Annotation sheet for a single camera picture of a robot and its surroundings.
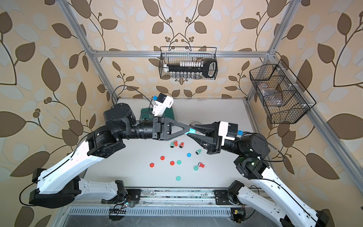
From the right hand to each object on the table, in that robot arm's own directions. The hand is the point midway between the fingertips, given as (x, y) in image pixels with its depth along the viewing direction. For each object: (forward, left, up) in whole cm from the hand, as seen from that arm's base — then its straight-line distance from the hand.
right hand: (188, 127), depth 44 cm
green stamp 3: (+3, -4, -48) cm, 48 cm away
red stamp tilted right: (+18, +5, -48) cm, 52 cm away
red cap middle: (+7, +11, -49) cm, 51 cm away
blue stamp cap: (+12, 0, -49) cm, 50 cm away
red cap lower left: (+6, +23, -49) cm, 55 cm away
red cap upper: (+10, +17, -49) cm, 53 cm away
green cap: (+7, +6, -49) cm, 50 cm away
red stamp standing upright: (+20, +8, -48) cm, 53 cm away
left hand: (-3, +1, +4) cm, 5 cm away
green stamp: (+17, +11, -48) cm, 52 cm away
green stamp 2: (+13, -6, -47) cm, 49 cm away
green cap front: (-2, +7, -49) cm, 50 cm away
